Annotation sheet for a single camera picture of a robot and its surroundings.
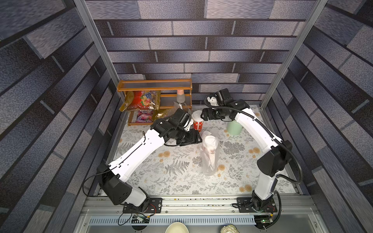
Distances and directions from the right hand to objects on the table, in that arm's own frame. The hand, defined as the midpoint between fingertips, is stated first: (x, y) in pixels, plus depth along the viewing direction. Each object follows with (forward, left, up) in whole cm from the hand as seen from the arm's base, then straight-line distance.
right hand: (207, 114), depth 83 cm
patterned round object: (-52, -9, -23) cm, 58 cm away
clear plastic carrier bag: (+10, +15, -3) cm, 18 cm away
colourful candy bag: (+14, +45, -18) cm, 51 cm away
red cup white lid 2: (+2, +5, -9) cm, 10 cm away
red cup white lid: (-15, -1, -7) cm, 17 cm away
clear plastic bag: (-27, 0, -7) cm, 28 cm away
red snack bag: (+15, +39, -3) cm, 42 cm away
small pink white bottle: (+20, +17, -4) cm, 27 cm away
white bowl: (-53, +16, -21) cm, 59 cm away
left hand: (-19, +5, +2) cm, 20 cm away
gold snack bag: (+14, +34, -16) cm, 41 cm away
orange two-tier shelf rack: (+21, +25, +3) cm, 33 cm away
